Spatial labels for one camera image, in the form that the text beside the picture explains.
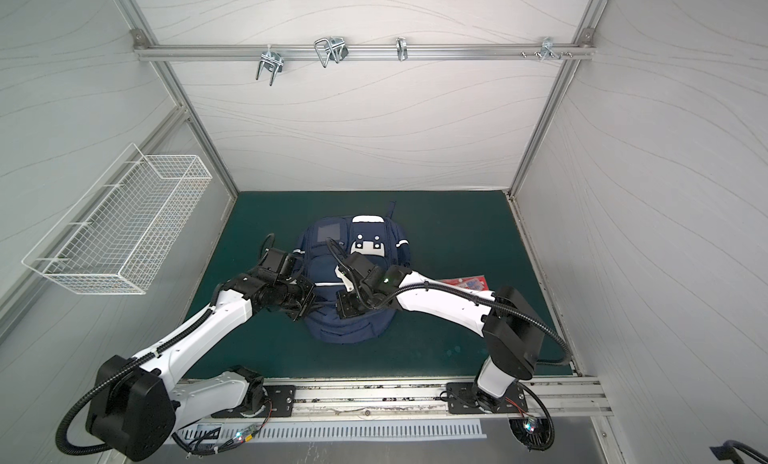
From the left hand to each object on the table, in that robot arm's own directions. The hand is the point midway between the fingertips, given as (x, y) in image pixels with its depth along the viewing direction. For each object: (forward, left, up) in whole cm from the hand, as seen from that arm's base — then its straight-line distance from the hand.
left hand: (334, 293), depth 80 cm
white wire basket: (+5, +48, +20) cm, 52 cm away
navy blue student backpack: (+22, -11, -5) cm, 25 cm away
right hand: (-3, -2, +1) cm, 4 cm away
